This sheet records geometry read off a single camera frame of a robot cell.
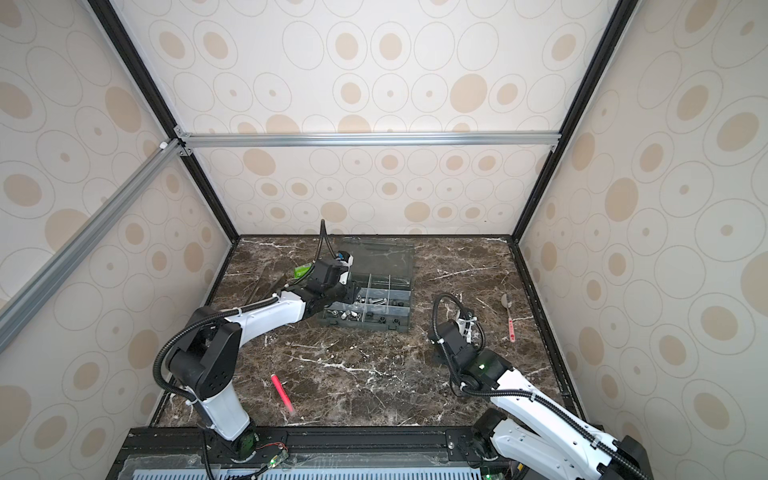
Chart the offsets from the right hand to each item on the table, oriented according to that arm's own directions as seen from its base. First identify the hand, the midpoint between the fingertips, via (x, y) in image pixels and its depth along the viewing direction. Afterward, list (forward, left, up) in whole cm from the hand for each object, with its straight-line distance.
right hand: (447, 341), depth 81 cm
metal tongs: (+23, +60, -8) cm, 64 cm away
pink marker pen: (-10, +45, -8) cm, 47 cm away
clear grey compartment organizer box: (+32, +18, -9) cm, 38 cm away
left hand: (+19, +24, +3) cm, 31 cm away
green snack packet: (+32, +48, -8) cm, 58 cm away
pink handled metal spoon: (+19, -23, -9) cm, 31 cm away
